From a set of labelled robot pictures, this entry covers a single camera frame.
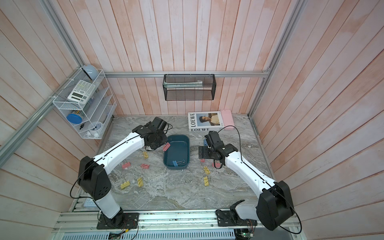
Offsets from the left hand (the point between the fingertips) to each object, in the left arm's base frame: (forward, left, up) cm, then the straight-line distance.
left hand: (163, 142), depth 86 cm
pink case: (+30, -45, -12) cm, 56 cm away
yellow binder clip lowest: (-19, -25, -14) cm, 35 cm away
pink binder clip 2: (-9, +12, -13) cm, 20 cm away
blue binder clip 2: (+10, -26, -14) cm, 32 cm away
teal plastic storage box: (-2, -8, -12) cm, 15 cm away
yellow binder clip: (-1, +14, -13) cm, 19 cm away
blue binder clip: (-7, -7, -14) cm, 17 cm away
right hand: (-4, -25, -2) cm, 26 cm away
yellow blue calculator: (-30, +38, -14) cm, 50 cm away
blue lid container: (+4, +45, +16) cm, 48 cm away
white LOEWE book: (+27, -25, -10) cm, 38 cm away
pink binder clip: (-3, -2, +1) cm, 4 cm away
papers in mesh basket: (+28, -3, +20) cm, 35 cm away
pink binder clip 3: (-4, -24, -14) cm, 28 cm away
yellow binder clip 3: (-11, -26, -14) cm, 32 cm away
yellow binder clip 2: (-19, +13, -13) cm, 26 cm away
